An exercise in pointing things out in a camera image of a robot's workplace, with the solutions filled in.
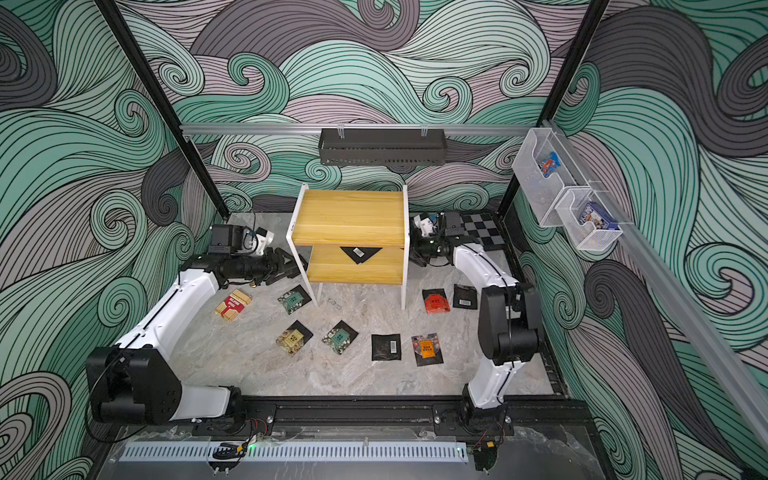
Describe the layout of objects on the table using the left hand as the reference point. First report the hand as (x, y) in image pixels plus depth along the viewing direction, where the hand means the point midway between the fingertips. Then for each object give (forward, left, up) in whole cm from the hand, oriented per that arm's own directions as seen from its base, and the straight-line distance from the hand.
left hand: (296, 263), depth 80 cm
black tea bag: (+7, -17, -5) cm, 19 cm away
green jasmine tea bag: (0, +5, -20) cm, 21 cm away
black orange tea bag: (-16, -37, -21) cm, 45 cm away
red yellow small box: (-3, +23, -19) cm, 30 cm away
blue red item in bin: (+24, -71, +15) cm, 77 cm away
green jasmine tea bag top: (-12, -11, -21) cm, 26 cm away
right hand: (+9, -28, -4) cm, 30 cm away
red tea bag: (0, -41, -20) cm, 46 cm away
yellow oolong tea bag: (-13, +3, -21) cm, 25 cm away
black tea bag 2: (+1, -51, -20) cm, 55 cm away
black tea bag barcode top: (-15, -25, -21) cm, 36 cm away
